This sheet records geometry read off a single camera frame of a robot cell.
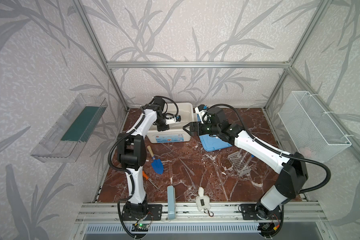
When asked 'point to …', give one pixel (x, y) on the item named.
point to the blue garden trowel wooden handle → (156, 164)
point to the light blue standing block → (171, 202)
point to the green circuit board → (140, 227)
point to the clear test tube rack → (240, 162)
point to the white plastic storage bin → (176, 133)
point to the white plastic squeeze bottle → (202, 201)
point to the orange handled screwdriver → (146, 176)
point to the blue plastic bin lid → (211, 143)
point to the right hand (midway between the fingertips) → (189, 122)
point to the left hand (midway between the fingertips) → (167, 120)
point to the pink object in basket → (307, 152)
